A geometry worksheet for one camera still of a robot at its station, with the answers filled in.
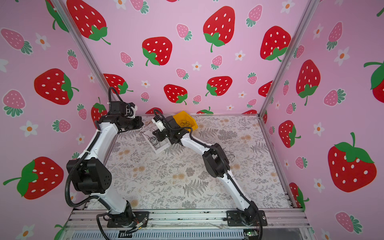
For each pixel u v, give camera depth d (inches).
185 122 45.5
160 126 33.2
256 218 25.9
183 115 45.8
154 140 40.5
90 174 18.2
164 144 39.1
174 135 30.6
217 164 23.9
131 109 29.9
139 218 29.5
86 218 29.7
